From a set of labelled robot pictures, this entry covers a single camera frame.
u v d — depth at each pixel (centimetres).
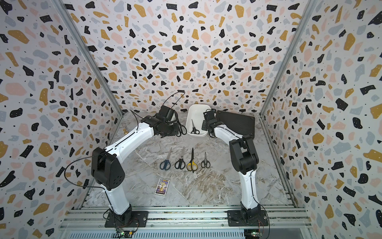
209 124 80
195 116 111
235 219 73
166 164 94
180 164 94
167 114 69
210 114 81
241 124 118
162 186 83
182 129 88
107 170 47
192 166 92
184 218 76
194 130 106
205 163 95
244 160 57
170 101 117
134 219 73
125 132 109
